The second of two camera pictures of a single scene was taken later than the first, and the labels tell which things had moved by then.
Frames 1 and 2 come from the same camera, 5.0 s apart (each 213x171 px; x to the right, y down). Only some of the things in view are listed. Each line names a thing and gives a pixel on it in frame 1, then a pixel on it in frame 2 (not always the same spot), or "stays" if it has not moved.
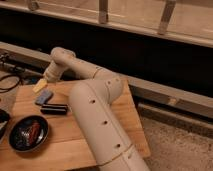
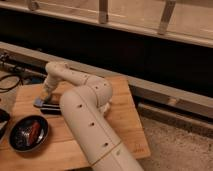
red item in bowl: [34, 132] stays
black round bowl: [29, 134] stays
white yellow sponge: [41, 84] → [44, 95]
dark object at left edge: [4, 122] stays
